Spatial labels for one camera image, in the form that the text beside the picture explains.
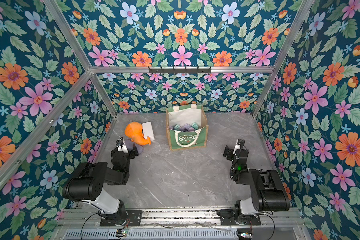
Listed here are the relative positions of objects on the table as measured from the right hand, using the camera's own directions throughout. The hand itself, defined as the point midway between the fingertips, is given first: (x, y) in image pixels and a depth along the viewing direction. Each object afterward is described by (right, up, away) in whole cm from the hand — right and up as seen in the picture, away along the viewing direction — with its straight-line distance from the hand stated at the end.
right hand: (238, 146), depth 92 cm
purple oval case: (-64, -2, +6) cm, 64 cm away
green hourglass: (-40, +12, +7) cm, 42 cm away
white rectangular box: (-61, +9, +13) cm, 63 cm away
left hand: (-70, +1, 0) cm, 70 cm away
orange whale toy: (-69, +9, +8) cm, 70 cm away
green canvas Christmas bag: (-33, +12, +12) cm, 37 cm away
